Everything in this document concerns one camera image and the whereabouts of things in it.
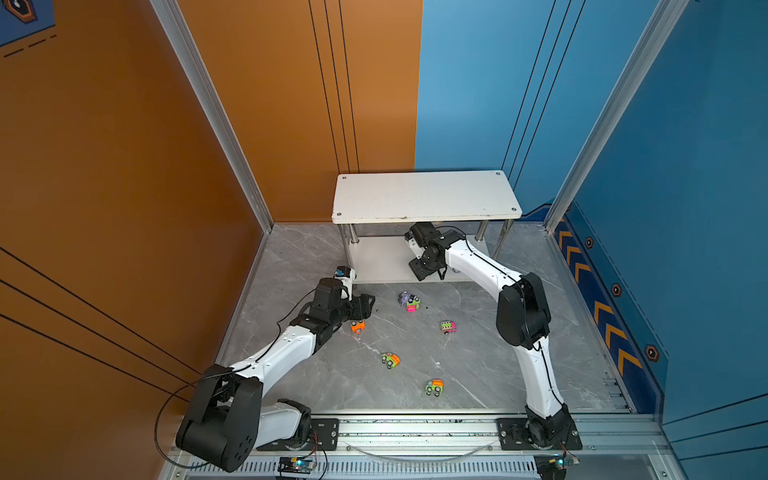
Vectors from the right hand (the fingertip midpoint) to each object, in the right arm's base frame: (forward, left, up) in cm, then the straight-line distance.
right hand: (421, 267), depth 98 cm
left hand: (-12, +17, +3) cm, 21 cm away
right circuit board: (-52, -28, -10) cm, 61 cm away
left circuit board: (-52, +33, -9) cm, 62 cm away
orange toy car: (-19, +20, -5) cm, 28 cm away
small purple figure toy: (-9, +6, -5) cm, 12 cm away
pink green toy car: (-19, -7, -5) cm, 21 cm away
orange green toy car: (-29, +10, -6) cm, 31 cm away
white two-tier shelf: (-2, +13, +27) cm, 30 cm away
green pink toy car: (-11, +3, -5) cm, 13 cm away
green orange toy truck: (-36, -2, -6) cm, 36 cm away
